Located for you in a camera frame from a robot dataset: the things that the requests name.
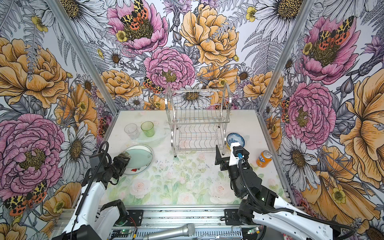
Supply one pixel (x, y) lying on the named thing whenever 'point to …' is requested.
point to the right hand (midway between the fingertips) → (225, 149)
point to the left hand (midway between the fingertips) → (129, 165)
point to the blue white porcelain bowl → (234, 137)
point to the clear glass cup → (132, 130)
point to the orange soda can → (264, 158)
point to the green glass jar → (147, 127)
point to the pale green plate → (141, 158)
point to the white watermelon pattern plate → (136, 170)
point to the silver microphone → (188, 230)
